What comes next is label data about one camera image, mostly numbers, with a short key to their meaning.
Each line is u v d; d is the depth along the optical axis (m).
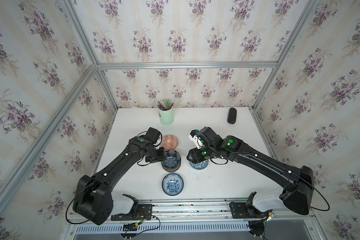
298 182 0.40
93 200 0.40
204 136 0.56
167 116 1.04
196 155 0.63
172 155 0.86
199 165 0.88
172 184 0.82
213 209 0.75
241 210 0.71
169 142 0.98
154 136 0.66
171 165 0.83
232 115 1.15
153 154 0.68
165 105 1.05
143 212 0.72
